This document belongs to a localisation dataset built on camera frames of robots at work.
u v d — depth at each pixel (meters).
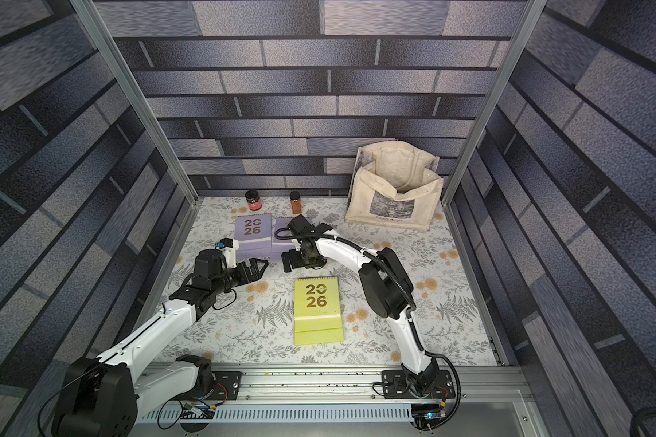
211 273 0.66
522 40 0.74
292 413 0.78
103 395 0.40
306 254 0.79
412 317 0.57
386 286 0.54
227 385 0.74
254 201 1.13
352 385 0.76
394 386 0.73
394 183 1.12
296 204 1.11
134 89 0.85
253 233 1.07
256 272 0.76
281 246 0.87
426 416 0.70
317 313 0.84
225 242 0.76
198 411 0.71
